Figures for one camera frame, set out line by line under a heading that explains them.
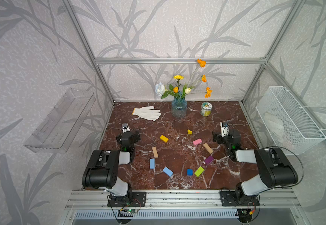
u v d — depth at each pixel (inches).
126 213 28.4
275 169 18.2
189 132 39.1
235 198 28.4
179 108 40.1
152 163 33.6
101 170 17.9
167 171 32.5
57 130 26.7
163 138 38.3
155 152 35.9
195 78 42.6
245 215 27.9
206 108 41.4
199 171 32.5
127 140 27.8
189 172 32.3
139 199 28.6
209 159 35.0
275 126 30.3
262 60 37.0
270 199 29.6
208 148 36.6
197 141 37.8
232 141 28.7
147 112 44.4
